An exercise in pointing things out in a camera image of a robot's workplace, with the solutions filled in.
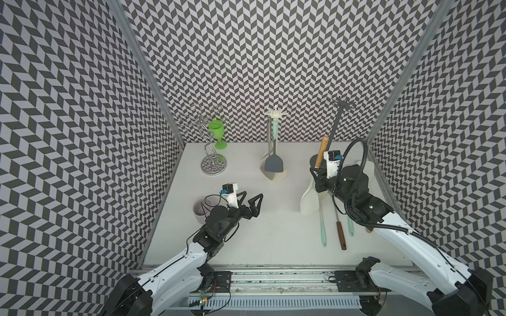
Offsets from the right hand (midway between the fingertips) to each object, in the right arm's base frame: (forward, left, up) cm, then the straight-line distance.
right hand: (312, 172), depth 74 cm
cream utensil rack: (+15, +16, -24) cm, 33 cm away
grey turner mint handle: (+14, +14, -12) cm, 23 cm away
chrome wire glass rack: (+25, +47, -26) cm, 60 cm away
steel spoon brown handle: (-16, -14, -24) cm, 32 cm away
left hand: (-5, +22, -8) cm, 24 cm away
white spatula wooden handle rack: (-6, 0, -10) cm, 12 cm away
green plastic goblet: (+35, +42, -7) cm, 56 cm away
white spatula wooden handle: (+20, -38, -26) cm, 50 cm away
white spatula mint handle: (-13, -7, -25) cm, 29 cm away
